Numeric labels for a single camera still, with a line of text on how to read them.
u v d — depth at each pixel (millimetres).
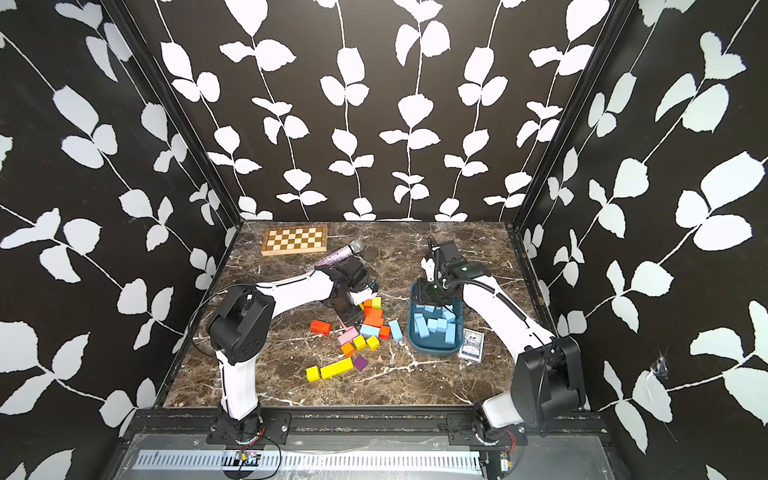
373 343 873
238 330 505
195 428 749
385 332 904
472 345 878
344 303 812
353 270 784
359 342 866
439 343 881
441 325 904
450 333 890
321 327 904
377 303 951
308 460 701
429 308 949
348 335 891
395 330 906
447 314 915
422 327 901
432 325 904
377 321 930
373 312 948
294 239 1113
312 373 818
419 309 963
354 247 1076
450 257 661
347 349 859
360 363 839
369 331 904
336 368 838
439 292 704
